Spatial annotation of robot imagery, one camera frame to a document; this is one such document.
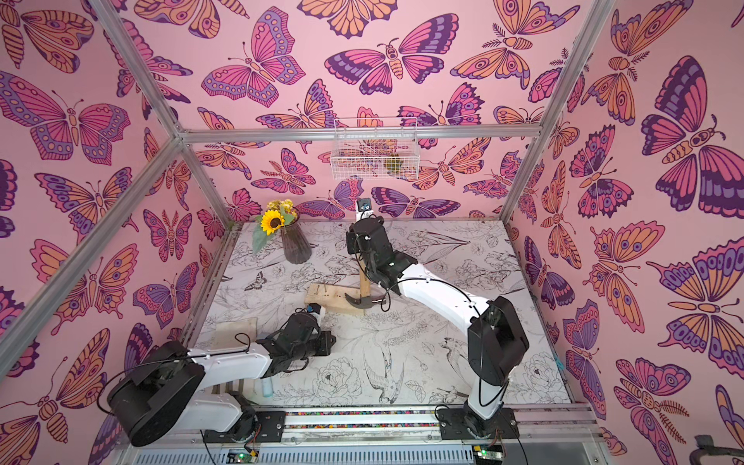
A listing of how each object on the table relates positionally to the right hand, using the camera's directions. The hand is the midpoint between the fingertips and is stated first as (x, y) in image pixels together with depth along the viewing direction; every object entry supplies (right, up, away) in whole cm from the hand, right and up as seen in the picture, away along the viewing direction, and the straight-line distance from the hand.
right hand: (360, 220), depth 81 cm
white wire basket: (+4, +25, +14) cm, 29 cm away
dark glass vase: (-24, -7, +22) cm, 33 cm away
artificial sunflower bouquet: (-26, +2, +6) cm, 27 cm away
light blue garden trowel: (-25, -46, -2) cm, 53 cm away
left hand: (-7, -36, +8) cm, 37 cm away
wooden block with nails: (-10, -25, +13) cm, 30 cm away
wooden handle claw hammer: (+1, -24, +8) cm, 25 cm away
